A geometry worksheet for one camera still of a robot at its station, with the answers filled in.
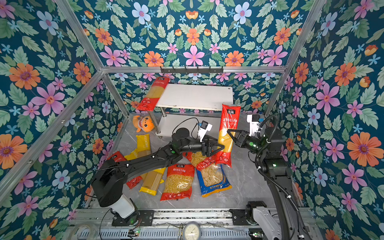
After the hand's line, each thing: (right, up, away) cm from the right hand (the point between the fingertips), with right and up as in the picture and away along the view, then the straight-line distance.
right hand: (229, 130), depth 64 cm
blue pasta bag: (-6, -28, +19) cm, 34 cm away
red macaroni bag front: (-25, -29, +19) cm, 43 cm away
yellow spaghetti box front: (-40, -29, +19) cm, 53 cm away
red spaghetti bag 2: (-66, -18, +31) cm, 75 cm away
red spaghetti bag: (-38, +18, +14) cm, 44 cm away
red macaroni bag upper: (-13, -18, +22) cm, 32 cm away
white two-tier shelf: (-22, +13, +14) cm, 29 cm away
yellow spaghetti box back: (-51, -11, +35) cm, 63 cm away
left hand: (-2, -6, +1) cm, 6 cm away
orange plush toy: (-52, +4, +39) cm, 65 cm away
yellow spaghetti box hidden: (-57, -17, +32) cm, 67 cm away
